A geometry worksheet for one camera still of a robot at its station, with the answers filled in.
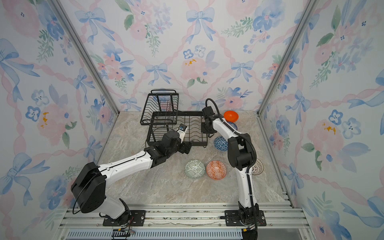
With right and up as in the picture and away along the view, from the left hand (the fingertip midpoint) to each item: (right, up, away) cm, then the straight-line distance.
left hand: (186, 136), depth 83 cm
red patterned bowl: (+17, -20, +5) cm, 27 cm away
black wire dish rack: (-21, +17, +27) cm, 38 cm away
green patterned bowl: (+5, -20, +7) cm, 22 cm away
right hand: (+13, +4, +20) cm, 24 cm away
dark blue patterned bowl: (+22, -6, +18) cm, 29 cm away
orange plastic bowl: (+32, +14, +30) cm, 46 cm away
